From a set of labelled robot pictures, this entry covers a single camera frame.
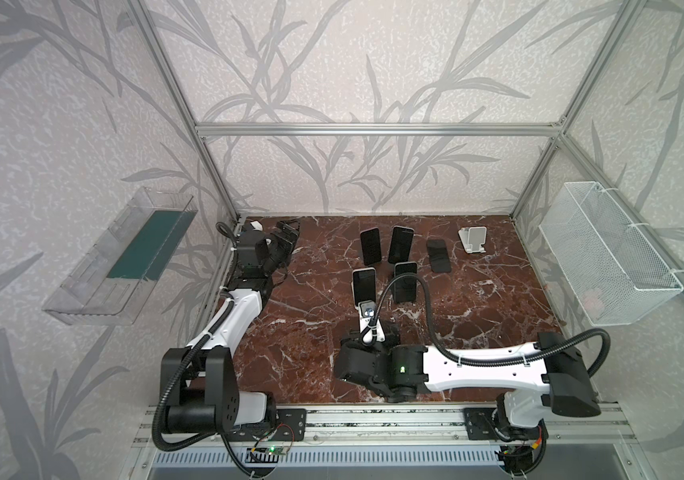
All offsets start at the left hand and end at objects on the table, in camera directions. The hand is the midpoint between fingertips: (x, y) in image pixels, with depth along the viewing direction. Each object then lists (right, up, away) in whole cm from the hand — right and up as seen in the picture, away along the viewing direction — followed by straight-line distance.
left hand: (302, 220), depth 83 cm
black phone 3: (+45, -12, +27) cm, 54 cm away
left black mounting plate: (-1, -51, -10) cm, 52 cm away
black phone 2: (+29, -7, +13) cm, 33 cm away
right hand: (+16, -26, -8) cm, 32 cm away
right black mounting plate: (+46, -52, -9) cm, 70 cm away
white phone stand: (+57, -5, +23) cm, 61 cm away
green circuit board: (-4, -56, -12) cm, 57 cm away
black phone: (+20, -7, +18) cm, 28 cm away
